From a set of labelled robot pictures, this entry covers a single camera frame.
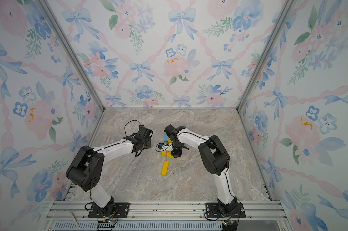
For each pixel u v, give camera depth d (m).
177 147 0.81
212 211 0.73
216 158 0.53
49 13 0.70
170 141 1.00
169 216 0.73
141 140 0.73
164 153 0.94
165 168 0.88
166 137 0.82
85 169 0.47
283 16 0.72
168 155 0.93
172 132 0.72
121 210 0.74
